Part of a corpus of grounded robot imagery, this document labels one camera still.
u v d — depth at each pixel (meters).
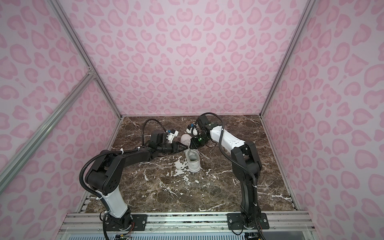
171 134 0.86
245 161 0.52
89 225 0.74
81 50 0.82
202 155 0.95
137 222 0.73
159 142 0.77
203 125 0.75
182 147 0.87
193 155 0.90
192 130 0.83
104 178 0.48
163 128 0.86
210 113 0.83
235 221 0.73
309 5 0.69
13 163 0.53
